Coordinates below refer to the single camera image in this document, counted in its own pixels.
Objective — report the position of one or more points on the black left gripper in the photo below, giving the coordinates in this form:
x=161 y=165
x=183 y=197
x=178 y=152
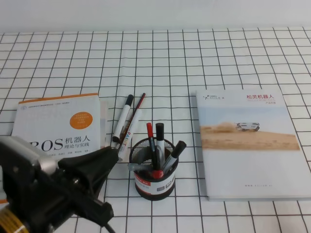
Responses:
x=41 y=203

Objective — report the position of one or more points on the red round cap pen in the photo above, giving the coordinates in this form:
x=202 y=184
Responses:
x=157 y=174

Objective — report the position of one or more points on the dark red pencil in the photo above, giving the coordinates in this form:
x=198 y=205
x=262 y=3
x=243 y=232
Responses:
x=123 y=134

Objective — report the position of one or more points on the ROS robotics textbook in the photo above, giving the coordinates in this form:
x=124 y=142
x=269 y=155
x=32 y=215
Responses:
x=49 y=129

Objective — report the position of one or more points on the black cap marker upright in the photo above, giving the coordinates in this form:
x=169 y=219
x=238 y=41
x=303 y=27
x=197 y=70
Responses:
x=160 y=142

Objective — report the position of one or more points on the AgileX product brochure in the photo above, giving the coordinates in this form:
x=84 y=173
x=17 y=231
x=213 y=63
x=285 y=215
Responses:
x=250 y=148

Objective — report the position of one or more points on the white paint marker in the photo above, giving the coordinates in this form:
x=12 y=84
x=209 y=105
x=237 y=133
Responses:
x=122 y=154

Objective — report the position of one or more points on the checkered white tablecloth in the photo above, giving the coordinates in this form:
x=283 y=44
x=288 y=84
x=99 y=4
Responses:
x=167 y=67

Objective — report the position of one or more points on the white marker black cap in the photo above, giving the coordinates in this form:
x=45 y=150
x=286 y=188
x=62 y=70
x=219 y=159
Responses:
x=118 y=130

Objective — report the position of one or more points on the black cap marker leaning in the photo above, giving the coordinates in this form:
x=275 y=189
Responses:
x=181 y=145

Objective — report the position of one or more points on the black mesh pen holder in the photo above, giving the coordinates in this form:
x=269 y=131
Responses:
x=146 y=185

